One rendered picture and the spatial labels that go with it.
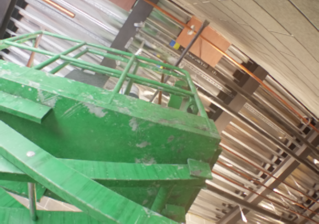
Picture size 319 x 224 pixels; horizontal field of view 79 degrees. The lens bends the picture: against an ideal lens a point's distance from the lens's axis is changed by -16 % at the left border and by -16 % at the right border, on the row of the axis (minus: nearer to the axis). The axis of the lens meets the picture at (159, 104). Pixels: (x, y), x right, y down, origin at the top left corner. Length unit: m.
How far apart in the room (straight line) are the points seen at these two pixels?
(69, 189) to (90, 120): 0.39
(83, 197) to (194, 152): 0.57
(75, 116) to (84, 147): 0.16
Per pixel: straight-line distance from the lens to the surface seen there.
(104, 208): 0.70
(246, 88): 3.36
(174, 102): 2.01
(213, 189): 3.36
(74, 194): 0.73
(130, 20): 2.97
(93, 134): 1.06
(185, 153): 1.07
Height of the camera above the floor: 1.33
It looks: 67 degrees up
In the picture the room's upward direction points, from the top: straight up
